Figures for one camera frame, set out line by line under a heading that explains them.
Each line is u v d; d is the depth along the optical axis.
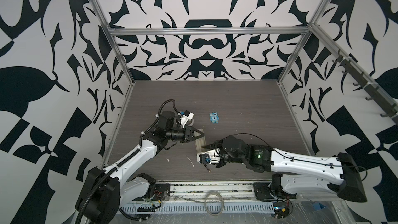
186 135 0.66
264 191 0.74
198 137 0.72
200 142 0.71
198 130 0.73
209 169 0.81
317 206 0.70
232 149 0.51
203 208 0.65
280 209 0.71
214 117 0.99
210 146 0.63
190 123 0.96
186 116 0.73
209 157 0.56
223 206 0.70
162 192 0.73
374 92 0.55
